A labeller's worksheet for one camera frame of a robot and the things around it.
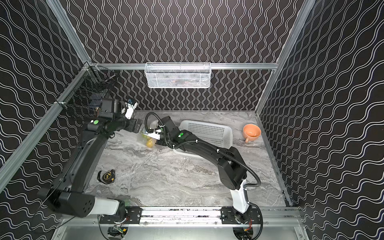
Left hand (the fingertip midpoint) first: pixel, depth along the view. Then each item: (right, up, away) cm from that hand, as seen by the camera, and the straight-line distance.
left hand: (135, 119), depth 76 cm
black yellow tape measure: (-18, -32, +8) cm, 38 cm away
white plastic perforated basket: (+47, -8, +27) cm, 55 cm away
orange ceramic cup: (+70, -8, +29) cm, 76 cm away
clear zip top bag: (-5, -13, +24) cm, 28 cm away
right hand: (+9, -7, +8) cm, 14 cm away
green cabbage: (-1, -11, +24) cm, 26 cm away
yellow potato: (+2, -15, +20) cm, 25 cm away
